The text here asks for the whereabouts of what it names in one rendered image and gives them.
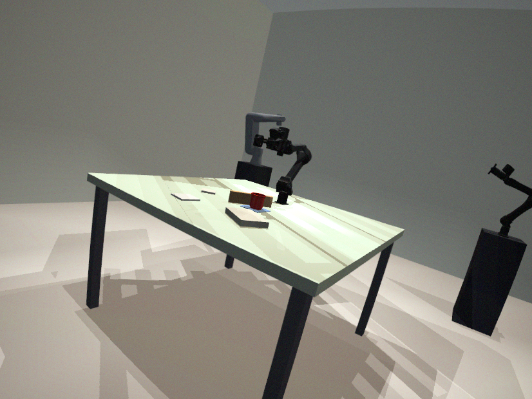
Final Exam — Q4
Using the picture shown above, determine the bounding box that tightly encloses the red cup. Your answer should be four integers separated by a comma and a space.
250, 192, 266, 210

